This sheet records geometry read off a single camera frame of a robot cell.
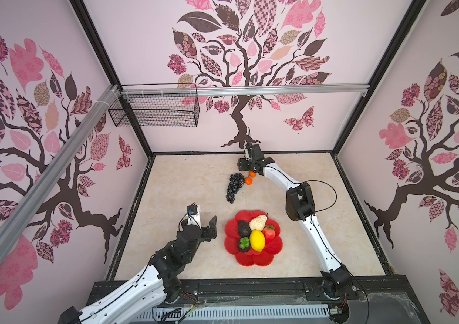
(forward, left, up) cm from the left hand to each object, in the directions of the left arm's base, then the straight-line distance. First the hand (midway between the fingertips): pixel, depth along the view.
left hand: (207, 221), depth 79 cm
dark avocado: (0, -15, -8) cm, 17 cm away
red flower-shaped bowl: (-11, -19, -12) cm, 24 cm away
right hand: (+40, -16, -8) cm, 44 cm away
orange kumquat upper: (+32, -21, -9) cm, 39 cm away
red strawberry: (-2, -26, -7) cm, 27 cm away
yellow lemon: (-5, -21, -7) cm, 22 cm away
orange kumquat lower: (+28, -19, -10) cm, 35 cm away
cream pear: (+2, -21, -6) cm, 22 cm away
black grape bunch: (+27, -12, -9) cm, 31 cm away
